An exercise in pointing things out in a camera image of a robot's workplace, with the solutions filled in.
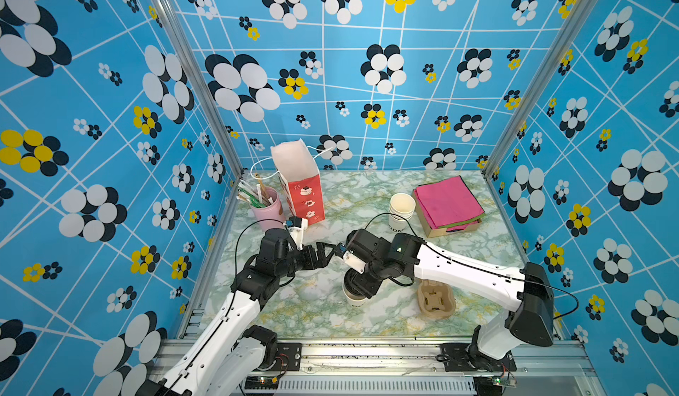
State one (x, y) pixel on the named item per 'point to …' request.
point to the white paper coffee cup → (355, 300)
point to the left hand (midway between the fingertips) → (327, 248)
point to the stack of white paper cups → (402, 205)
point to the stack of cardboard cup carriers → (436, 299)
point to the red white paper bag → (301, 179)
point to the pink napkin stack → (448, 204)
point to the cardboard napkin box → (437, 232)
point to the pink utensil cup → (271, 212)
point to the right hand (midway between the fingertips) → (360, 279)
